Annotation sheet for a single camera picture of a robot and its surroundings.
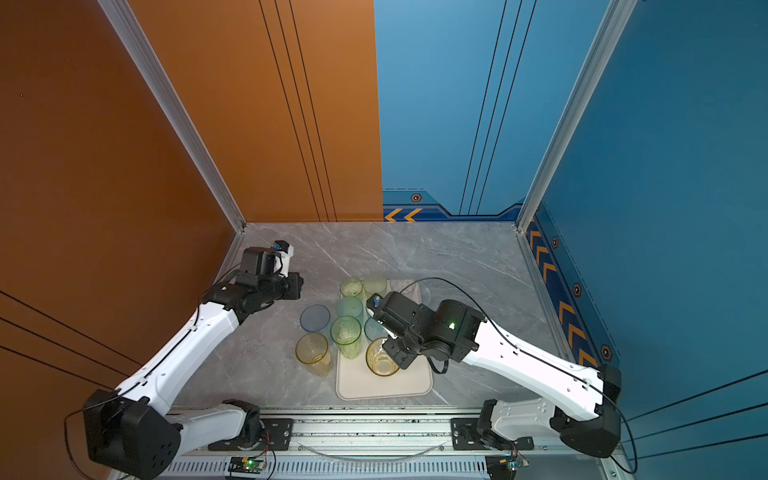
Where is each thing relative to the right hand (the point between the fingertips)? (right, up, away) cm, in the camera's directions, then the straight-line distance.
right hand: (391, 343), depth 67 cm
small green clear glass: (-13, +9, +30) cm, 34 cm away
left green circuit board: (-35, -31, +4) cm, 47 cm away
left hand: (-25, +13, +16) cm, 32 cm away
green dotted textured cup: (-5, +10, +28) cm, 31 cm away
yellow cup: (-20, -5, +10) cm, 23 cm away
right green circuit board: (+27, -31, +4) cm, 41 cm away
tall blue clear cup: (-21, +3, +13) cm, 24 cm away
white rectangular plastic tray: (-10, -16, +16) cm, 25 cm away
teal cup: (-13, +4, +23) cm, 27 cm away
